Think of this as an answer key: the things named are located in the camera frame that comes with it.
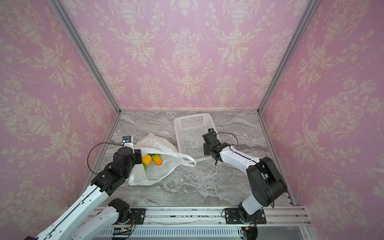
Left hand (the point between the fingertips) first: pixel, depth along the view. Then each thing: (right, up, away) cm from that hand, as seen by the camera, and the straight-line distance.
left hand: (137, 148), depth 77 cm
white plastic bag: (+6, +2, +6) cm, 8 cm away
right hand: (+40, -1, +15) cm, 42 cm away
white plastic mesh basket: (+26, +8, +31) cm, 41 cm away
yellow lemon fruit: (+2, -8, +10) cm, 13 cm away
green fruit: (+1, -12, +7) cm, 14 cm away
